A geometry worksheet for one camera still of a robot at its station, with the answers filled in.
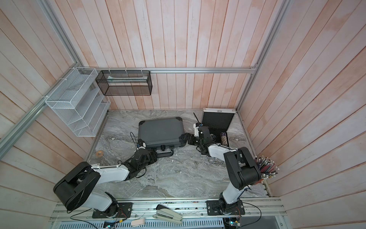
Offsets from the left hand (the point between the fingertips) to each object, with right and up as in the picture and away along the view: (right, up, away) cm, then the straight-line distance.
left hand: (154, 156), depth 92 cm
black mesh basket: (-22, +50, +5) cm, 55 cm away
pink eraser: (-4, -27, -23) cm, 36 cm away
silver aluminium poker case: (+44, +24, +2) cm, 50 cm away
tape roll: (-38, +1, +3) cm, 38 cm away
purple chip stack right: (+48, +12, +6) cm, 50 cm away
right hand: (+21, +13, +2) cm, 25 cm away
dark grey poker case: (+6, +15, +1) cm, 16 cm away
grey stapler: (+11, -24, -21) cm, 34 cm away
